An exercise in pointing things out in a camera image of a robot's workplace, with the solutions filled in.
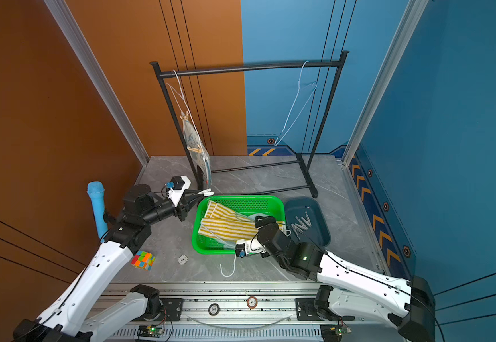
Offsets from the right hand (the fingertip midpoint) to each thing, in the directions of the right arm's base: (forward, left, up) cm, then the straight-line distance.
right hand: (262, 222), depth 74 cm
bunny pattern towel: (+28, +27, +13) cm, 41 cm away
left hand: (+7, +21, +10) cm, 24 cm away
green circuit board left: (-30, +38, -21) cm, 52 cm away
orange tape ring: (-21, +2, -20) cm, 29 cm away
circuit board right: (-30, -24, -22) cm, 44 cm away
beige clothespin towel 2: (+9, -18, -18) cm, 27 cm away
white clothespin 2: (+10, -20, -18) cm, 29 cm away
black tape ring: (-23, +16, -20) cm, 34 cm away
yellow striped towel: (+6, +17, -11) cm, 21 cm away
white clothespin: (+6, +19, +9) cm, 22 cm away
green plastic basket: (+20, +4, -20) cm, 28 cm away
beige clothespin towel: (+7, -14, -17) cm, 23 cm away
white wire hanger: (-1, +15, -16) cm, 23 cm away
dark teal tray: (+5, -25, -19) cm, 31 cm away
